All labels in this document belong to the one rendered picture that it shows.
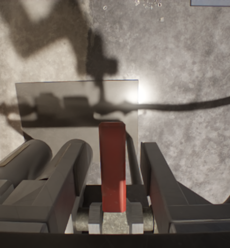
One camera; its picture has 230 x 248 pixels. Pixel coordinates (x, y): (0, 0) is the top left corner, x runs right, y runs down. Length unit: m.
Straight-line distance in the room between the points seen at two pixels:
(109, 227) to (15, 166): 0.20
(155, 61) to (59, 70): 0.32
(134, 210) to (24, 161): 0.21
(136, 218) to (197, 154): 0.54
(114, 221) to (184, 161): 0.57
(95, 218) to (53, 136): 0.49
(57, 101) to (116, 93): 0.21
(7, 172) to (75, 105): 0.37
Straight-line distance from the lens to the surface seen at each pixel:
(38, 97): 0.66
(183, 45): 0.65
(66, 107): 0.64
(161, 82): 0.63
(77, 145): 0.16
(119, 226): 0.20
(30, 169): 0.35
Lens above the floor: 0.61
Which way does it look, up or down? 73 degrees down
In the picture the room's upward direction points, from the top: 177 degrees counter-clockwise
